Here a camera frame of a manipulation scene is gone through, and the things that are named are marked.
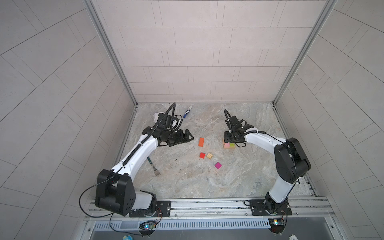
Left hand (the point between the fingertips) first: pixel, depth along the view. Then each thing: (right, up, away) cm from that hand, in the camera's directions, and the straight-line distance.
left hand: (190, 137), depth 79 cm
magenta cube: (+16, -17, +6) cm, 24 cm away
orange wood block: (+6, -6, +16) cm, 18 cm away
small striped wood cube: (+11, -13, +10) cm, 19 cm away
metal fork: (-19, -19, +2) cm, 27 cm away
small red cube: (+7, -12, +10) cm, 18 cm away
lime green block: (+25, -7, +12) cm, 29 cm away
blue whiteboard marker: (-4, +14, +30) cm, 33 cm away
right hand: (+22, -3, +15) cm, 27 cm away
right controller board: (+41, -39, -11) cm, 57 cm away
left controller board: (-18, -37, -15) cm, 43 cm away
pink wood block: (+22, -7, +12) cm, 26 cm away
